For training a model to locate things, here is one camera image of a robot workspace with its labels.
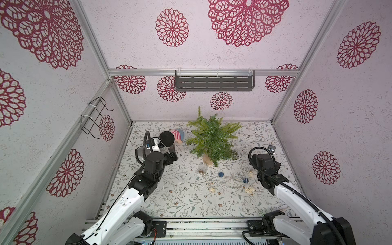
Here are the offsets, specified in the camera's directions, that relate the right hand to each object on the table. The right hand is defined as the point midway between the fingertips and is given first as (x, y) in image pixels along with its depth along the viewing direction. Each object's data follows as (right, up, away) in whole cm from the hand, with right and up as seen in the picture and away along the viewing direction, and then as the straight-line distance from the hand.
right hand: (263, 157), depth 84 cm
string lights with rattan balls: (-33, -9, +10) cm, 36 cm away
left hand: (-51, +4, -6) cm, 52 cm away
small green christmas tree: (-29, +10, -10) cm, 32 cm away
